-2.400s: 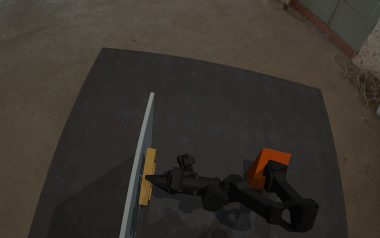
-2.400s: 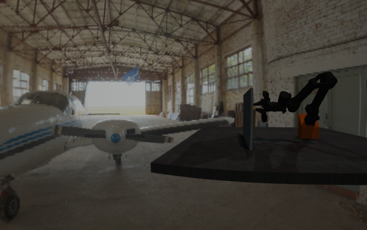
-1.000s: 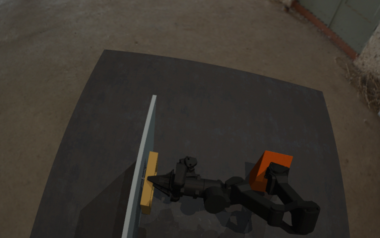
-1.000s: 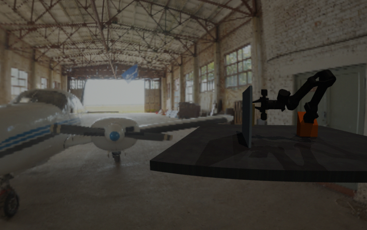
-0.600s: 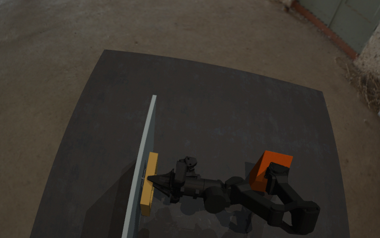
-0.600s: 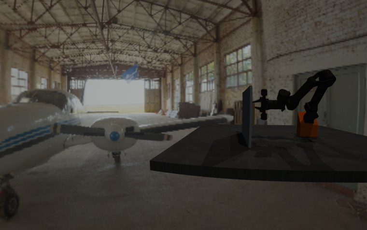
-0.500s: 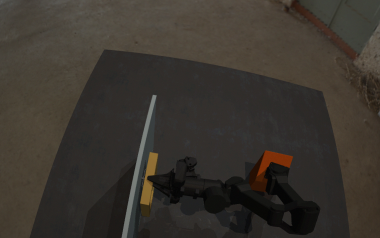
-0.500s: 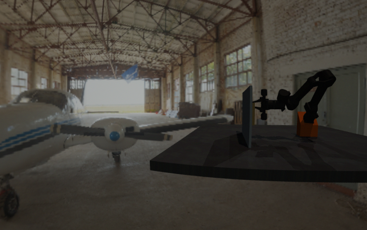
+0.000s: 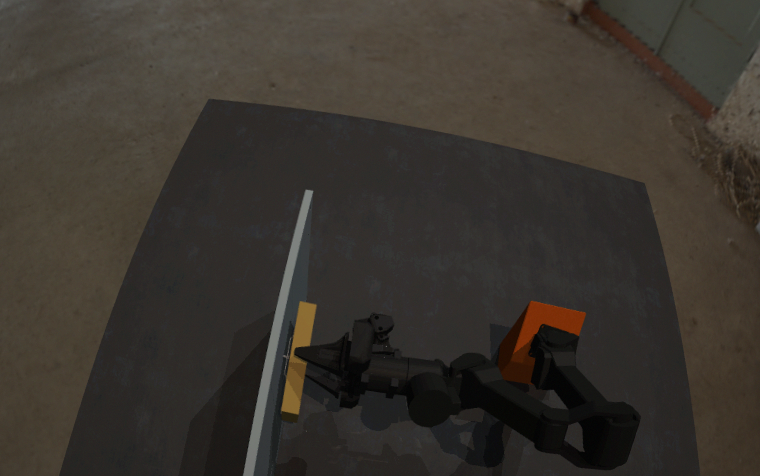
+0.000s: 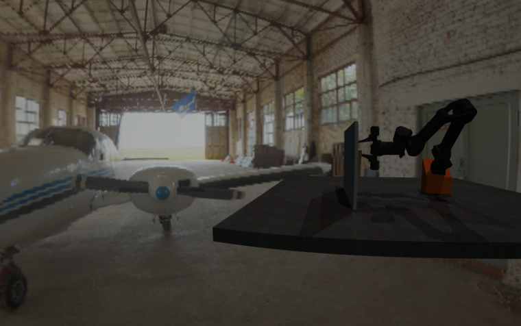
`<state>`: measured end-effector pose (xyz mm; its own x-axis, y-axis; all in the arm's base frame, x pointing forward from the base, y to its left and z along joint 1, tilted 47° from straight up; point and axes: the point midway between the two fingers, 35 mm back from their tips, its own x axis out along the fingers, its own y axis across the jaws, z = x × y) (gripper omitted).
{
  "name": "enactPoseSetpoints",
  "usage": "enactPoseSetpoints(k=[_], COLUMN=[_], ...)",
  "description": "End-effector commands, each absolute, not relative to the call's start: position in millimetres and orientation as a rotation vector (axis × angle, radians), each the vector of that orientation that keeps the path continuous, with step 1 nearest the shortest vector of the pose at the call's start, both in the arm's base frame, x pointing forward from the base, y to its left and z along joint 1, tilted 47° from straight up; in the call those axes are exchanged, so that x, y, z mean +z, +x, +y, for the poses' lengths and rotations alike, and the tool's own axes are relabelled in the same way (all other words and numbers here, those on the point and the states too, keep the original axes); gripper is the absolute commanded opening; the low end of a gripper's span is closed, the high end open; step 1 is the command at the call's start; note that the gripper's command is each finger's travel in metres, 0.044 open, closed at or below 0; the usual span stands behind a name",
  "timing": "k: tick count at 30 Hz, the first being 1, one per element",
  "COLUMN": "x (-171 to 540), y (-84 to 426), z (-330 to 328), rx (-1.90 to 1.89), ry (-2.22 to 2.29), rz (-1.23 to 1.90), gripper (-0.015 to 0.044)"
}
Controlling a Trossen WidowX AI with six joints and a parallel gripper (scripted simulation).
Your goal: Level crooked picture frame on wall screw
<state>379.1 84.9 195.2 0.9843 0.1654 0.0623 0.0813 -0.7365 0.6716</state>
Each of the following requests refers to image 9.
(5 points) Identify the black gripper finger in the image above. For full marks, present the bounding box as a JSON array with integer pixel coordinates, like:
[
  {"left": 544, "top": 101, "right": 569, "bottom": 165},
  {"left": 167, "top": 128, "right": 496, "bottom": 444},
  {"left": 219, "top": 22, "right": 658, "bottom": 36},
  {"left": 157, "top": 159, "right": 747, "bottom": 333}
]
[
  {"left": 294, "top": 332, "right": 350, "bottom": 378},
  {"left": 305, "top": 363, "right": 342, "bottom": 399}
]

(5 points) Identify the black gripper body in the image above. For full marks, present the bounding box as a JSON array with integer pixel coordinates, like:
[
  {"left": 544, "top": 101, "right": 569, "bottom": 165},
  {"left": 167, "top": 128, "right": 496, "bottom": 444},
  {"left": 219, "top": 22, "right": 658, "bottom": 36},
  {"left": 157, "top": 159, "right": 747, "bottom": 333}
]
[{"left": 339, "top": 320, "right": 408, "bottom": 408}]

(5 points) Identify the dark grey wall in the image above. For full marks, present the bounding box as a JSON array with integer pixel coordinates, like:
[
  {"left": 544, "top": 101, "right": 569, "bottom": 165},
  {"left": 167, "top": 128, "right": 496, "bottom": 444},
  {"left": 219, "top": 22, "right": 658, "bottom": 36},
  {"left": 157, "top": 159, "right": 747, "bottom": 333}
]
[{"left": 243, "top": 190, "right": 313, "bottom": 476}]

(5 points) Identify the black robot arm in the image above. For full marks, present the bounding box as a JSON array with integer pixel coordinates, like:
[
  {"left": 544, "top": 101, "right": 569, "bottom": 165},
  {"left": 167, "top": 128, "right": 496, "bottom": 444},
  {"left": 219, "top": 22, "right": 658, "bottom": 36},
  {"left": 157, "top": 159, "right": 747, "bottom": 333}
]
[{"left": 358, "top": 312, "right": 641, "bottom": 471}]

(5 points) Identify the wooden picture frame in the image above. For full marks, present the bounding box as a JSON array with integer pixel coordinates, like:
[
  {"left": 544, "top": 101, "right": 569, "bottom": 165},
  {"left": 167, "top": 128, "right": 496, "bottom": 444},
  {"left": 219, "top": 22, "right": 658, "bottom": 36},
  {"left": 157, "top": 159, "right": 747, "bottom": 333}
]
[{"left": 280, "top": 301, "right": 316, "bottom": 423}]

